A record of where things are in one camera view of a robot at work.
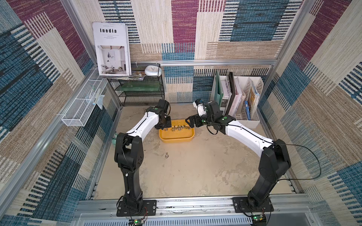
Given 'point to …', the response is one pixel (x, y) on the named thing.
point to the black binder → (233, 93)
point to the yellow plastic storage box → (180, 131)
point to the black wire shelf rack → (144, 87)
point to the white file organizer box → (239, 96)
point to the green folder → (218, 94)
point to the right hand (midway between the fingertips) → (191, 116)
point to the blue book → (248, 110)
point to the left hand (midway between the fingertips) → (166, 124)
